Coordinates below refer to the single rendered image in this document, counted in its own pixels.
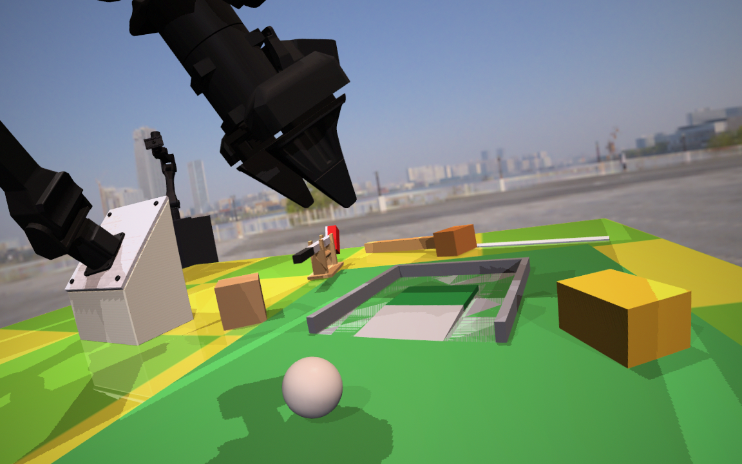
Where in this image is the white ball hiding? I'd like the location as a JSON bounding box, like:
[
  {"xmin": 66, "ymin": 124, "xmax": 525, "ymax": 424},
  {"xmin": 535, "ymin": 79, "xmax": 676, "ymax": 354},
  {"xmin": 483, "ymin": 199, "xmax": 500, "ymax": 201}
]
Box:
[{"xmin": 281, "ymin": 357, "xmax": 343, "ymax": 418}]

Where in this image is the yellow rectangular block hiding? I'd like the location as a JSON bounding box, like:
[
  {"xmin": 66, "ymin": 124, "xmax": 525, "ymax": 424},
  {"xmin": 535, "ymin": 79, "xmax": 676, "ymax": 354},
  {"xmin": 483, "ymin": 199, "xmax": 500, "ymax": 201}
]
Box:
[{"xmin": 556, "ymin": 269, "xmax": 692, "ymax": 368}]

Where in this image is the white flat bar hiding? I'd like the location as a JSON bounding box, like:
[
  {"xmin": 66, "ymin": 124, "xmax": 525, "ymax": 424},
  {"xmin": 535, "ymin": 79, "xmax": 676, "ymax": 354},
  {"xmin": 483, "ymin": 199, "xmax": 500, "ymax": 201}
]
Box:
[{"xmin": 477, "ymin": 236, "xmax": 609, "ymax": 248}]

